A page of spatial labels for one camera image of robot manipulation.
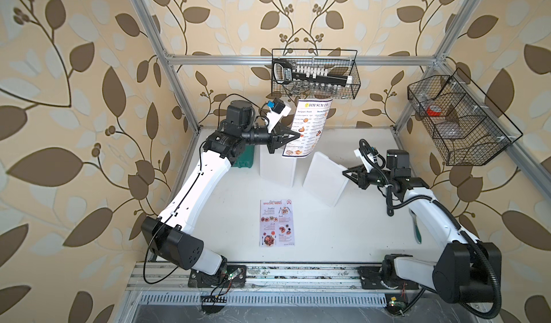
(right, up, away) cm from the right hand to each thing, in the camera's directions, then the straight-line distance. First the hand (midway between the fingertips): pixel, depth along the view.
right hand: (345, 172), depth 82 cm
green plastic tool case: (-42, +5, +19) cm, 46 cm away
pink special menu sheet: (-27, -22, +5) cm, 35 cm away
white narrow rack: (-28, +1, +9) cm, 30 cm away
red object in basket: (+34, +24, -1) cm, 41 cm away
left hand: (-21, +14, -18) cm, 31 cm away
